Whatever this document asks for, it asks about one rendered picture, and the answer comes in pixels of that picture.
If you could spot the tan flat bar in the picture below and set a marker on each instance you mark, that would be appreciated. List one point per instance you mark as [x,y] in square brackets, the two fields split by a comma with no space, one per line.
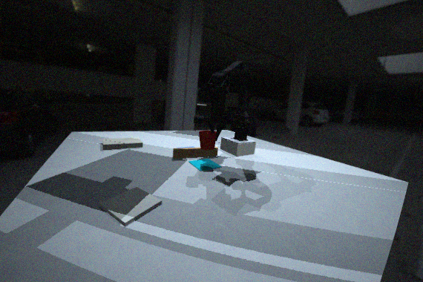
[193,152]

